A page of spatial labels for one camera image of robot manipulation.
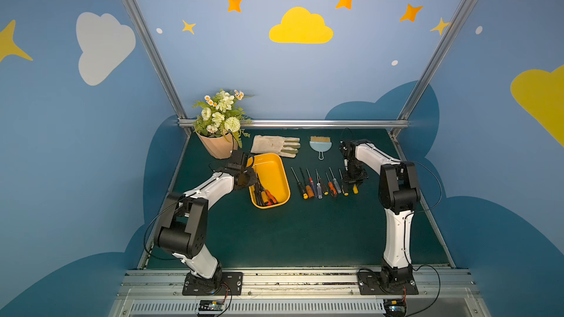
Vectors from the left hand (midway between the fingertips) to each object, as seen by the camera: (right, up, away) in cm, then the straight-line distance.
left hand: (252, 175), depth 95 cm
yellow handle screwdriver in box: (+46, -7, +2) cm, 47 cm away
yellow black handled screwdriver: (+41, -5, +3) cm, 42 cm away
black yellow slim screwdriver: (+32, -5, +3) cm, 32 cm away
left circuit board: (-10, -41, -23) cm, 49 cm away
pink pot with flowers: (-12, +23, -9) cm, 27 cm away
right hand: (+47, -4, +4) cm, 48 cm away
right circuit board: (+52, -42, -22) cm, 70 cm away
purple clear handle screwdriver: (+27, -4, +5) cm, 28 cm away
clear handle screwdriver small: (+30, -6, +3) cm, 31 cm away
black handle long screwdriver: (+23, -8, 0) cm, 25 cm away
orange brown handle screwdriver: (+26, -8, +1) cm, 27 cm away
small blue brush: (+34, +15, +22) cm, 43 cm away
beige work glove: (+16, +13, +19) cm, 28 cm away
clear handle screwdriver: (+38, -4, +6) cm, 39 cm away
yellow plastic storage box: (+9, 0, +4) cm, 9 cm away
